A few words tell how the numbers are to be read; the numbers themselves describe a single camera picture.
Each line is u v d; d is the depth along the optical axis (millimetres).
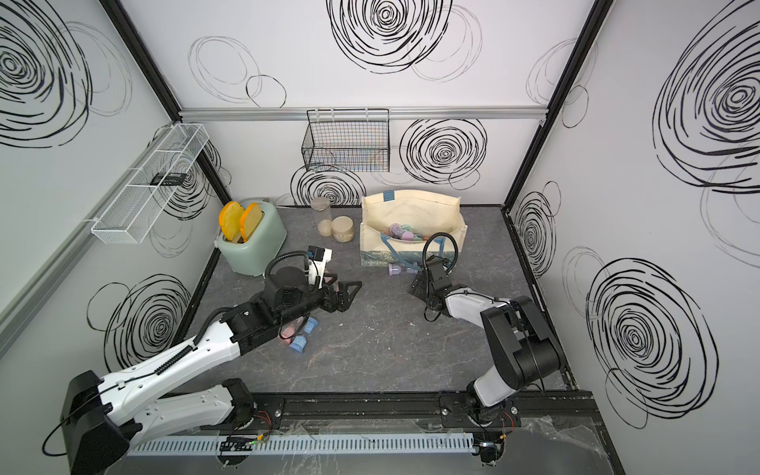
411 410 765
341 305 642
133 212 726
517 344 456
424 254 752
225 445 722
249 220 889
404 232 987
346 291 642
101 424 378
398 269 984
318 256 633
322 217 1051
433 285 736
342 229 1063
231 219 886
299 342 826
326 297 638
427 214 991
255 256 917
